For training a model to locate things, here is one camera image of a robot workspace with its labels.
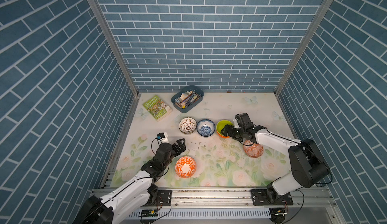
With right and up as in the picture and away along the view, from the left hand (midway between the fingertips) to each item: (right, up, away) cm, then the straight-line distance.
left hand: (184, 143), depth 84 cm
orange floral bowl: (+1, -13, -2) cm, 13 cm away
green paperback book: (-22, +19, +23) cm, 38 cm away
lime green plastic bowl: (+22, +9, +9) cm, 26 cm away
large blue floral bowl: (+13, +7, +12) cm, 19 cm away
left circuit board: (-15, -31, -12) cm, 36 cm away
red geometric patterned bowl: (+41, -6, +5) cm, 42 cm away
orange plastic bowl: (+24, +1, +11) cm, 26 cm away
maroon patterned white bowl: (+1, +8, +14) cm, 17 cm away
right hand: (+25, +4, +7) cm, 26 cm away
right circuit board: (+46, -31, -14) cm, 57 cm away
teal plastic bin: (-2, +25, +29) cm, 38 cm away
